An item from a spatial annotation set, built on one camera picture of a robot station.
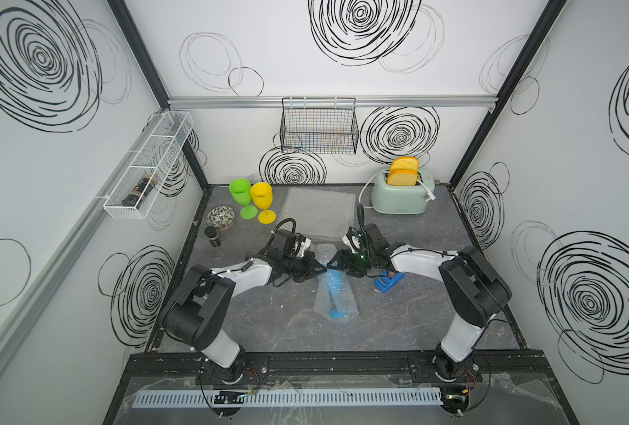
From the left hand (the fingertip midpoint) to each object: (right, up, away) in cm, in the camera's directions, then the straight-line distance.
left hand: (327, 270), depth 85 cm
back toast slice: (+30, +37, +14) cm, 50 cm away
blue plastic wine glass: (+2, -2, -2) cm, 4 cm away
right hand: (+2, -1, +4) cm, 4 cm away
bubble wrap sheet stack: (-2, +18, +24) cm, 31 cm away
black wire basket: (-2, +59, +39) cm, 71 cm away
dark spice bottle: (-41, +12, +8) cm, 43 cm away
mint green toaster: (+29, +23, +15) cm, 40 cm away
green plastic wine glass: (-32, +28, +15) cm, 45 cm away
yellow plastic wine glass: (-24, +25, +12) cm, 37 cm away
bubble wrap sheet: (+5, -7, -4) cm, 10 cm away
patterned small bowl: (-43, +17, +22) cm, 51 cm away
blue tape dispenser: (+21, -4, +4) cm, 22 cm away
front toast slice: (+28, +32, +11) cm, 44 cm away
